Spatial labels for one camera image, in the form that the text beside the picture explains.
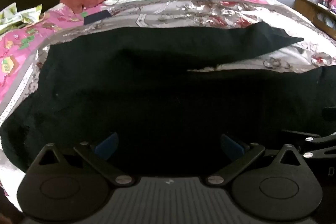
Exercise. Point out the wooden side table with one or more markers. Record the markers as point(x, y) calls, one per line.
point(309, 10)

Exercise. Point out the green and white pillow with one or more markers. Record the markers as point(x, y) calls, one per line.
point(18, 16)

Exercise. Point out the dark flat phone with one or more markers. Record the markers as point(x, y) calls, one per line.
point(97, 17)

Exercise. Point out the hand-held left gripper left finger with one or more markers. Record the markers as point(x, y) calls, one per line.
point(107, 147)

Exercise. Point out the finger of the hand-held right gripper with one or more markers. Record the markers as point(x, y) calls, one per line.
point(315, 140)

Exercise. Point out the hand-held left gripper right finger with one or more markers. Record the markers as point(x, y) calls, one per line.
point(231, 147)

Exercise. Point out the pink packet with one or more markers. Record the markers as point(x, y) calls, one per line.
point(329, 2)

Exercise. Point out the black pants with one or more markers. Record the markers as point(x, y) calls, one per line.
point(157, 87)

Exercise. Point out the pink printed quilt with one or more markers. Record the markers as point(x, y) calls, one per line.
point(52, 27)

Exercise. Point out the floral bedspread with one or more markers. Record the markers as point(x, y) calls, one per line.
point(189, 10)

